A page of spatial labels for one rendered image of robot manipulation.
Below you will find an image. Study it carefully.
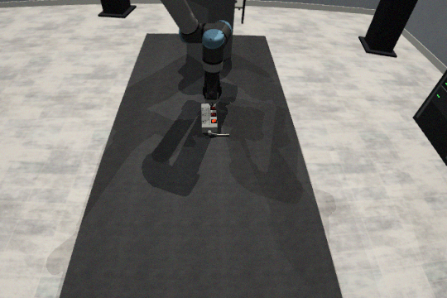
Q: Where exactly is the white switch panel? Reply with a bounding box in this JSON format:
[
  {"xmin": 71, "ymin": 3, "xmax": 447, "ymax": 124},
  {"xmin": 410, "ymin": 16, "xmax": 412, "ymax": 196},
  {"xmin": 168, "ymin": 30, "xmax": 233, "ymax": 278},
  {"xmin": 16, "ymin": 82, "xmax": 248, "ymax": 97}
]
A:
[{"xmin": 201, "ymin": 103, "xmax": 229, "ymax": 136}]

